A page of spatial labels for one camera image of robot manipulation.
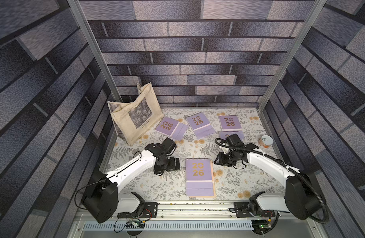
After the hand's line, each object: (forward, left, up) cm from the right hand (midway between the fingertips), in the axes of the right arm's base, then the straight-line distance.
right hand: (216, 161), depth 85 cm
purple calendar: (-8, +10, -3) cm, 14 cm away
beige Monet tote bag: (+30, +48, +13) cm, 58 cm away
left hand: (-6, +25, +3) cm, 26 cm away
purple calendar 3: (+30, +7, -4) cm, 31 cm away
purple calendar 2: (+26, +26, -4) cm, 37 cm away
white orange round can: (+15, -34, -1) cm, 37 cm away
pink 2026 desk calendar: (-17, +2, -6) cm, 18 cm away
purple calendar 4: (+33, -15, -4) cm, 36 cm away
